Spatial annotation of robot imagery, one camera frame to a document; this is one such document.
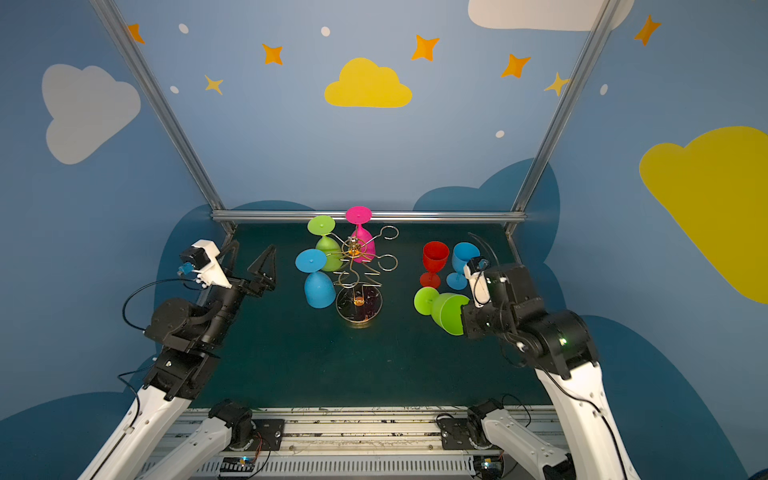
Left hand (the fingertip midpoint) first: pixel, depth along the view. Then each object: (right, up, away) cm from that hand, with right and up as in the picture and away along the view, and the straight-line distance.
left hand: (250, 243), depth 60 cm
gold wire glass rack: (+19, -17, +38) cm, 46 cm away
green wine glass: (+39, -13, 0) cm, 41 cm away
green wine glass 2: (+10, +6, +22) cm, 25 cm away
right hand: (+47, -13, +4) cm, 49 cm away
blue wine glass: (+10, -11, +18) cm, 23 cm away
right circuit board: (+53, -55, +14) cm, 78 cm away
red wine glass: (+43, -2, +33) cm, 55 cm away
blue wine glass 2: (+52, -1, +36) cm, 64 cm away
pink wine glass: (+21, 0, +18) cm, 28 cm away
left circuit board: (-9, -54, +13) cm, 57 cm away
